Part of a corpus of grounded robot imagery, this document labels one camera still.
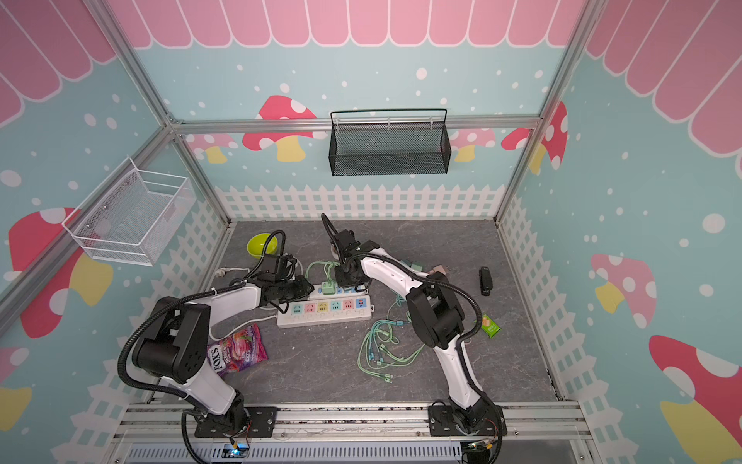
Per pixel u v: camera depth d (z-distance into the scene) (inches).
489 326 35.3
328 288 36.7
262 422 29.3
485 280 38.3
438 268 40.7
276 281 30.0
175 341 18.6
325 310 36.3
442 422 29.2
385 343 34.3
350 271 27.7
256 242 43.0
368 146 39.2
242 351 32.8
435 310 21.2
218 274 40.4
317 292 38.0
